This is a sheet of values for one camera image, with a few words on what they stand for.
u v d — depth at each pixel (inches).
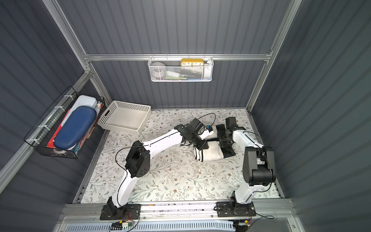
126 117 46.8
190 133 27.3
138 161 23.1
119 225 28.3
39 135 23.9
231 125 29.7
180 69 35.1
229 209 29.0
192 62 34.2
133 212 28.8
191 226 30.3
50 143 25.7
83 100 30.5
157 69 32.6
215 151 34.9
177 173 34.1
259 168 18.7
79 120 26.9
